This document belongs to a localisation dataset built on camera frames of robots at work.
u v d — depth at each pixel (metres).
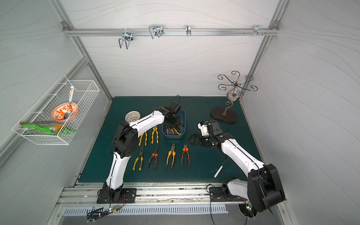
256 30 0.76
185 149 0.90
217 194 0.73
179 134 0.94
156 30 0.76
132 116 1.04
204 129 0.78
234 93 0.97
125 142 0.55
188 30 0.78
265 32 0.78
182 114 1.01
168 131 0.98
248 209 0.72
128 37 0.78
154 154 0.87
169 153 0.88
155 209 0.70
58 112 0.67
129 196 0.73
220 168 0.82
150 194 0.75
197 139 0.74
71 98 0.68
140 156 0.86
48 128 0.54
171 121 0.82
